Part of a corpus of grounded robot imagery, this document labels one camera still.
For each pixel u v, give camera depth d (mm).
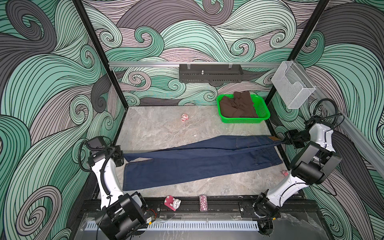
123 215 423
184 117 1102
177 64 934
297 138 730
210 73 952
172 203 698
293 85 775
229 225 697
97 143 579
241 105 1115
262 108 1106
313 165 494
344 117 612
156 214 713
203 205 714
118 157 658
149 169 877
